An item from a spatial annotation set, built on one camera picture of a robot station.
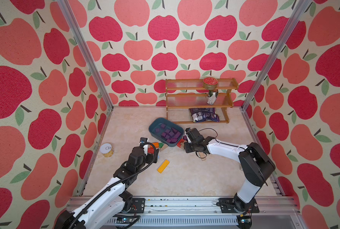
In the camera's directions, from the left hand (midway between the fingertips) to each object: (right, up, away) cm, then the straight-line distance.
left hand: (151, 150), depth 82 cm
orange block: (+1, +1, +14) cm, 14 cm away
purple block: (+14, +3, +18) cm, 22 cm away
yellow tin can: (-30, -2, +9) cm, 31 cm away
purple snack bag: (+34, +22, +25) cm, 47 cm away
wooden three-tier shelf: (+26, +34, +38) cm, 57 cm away
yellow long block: (+7, -12, +7) cm, 15 cm away
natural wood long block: (+28, -2, -5) cm, 29 cm away
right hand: (+22, -1, +11) cm, 25 cm away
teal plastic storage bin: (+16, +9, +21) cm, 28 cm away
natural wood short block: (+19, 0, +12) cm, 22 cm away
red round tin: (+37, +42, +9) cm, 56 cm away
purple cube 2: (+9, +10, +22) cm, 26 cm away
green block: (+4, 0, +14) cm, 15 cm away
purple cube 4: (+10, +3, +16) cm, 19 cm away
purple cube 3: (+6, +7, +20) cm, 22 cm away
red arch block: (+17, +2, +14) cm, 22 cm away
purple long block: (+5, +13, +25) cm, 29 cm away
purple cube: (+1, +10, +23) cm, 25 cm away
